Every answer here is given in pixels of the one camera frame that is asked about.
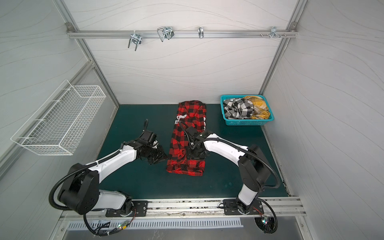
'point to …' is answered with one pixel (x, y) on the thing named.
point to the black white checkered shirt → (236, 108)
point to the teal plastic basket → (230, 121)
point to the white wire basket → (56, 126)
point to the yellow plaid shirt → (261, 110)
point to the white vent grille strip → (120, 225)
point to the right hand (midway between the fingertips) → (192, 154)
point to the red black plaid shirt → (193, 113)
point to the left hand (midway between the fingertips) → (170, 154)
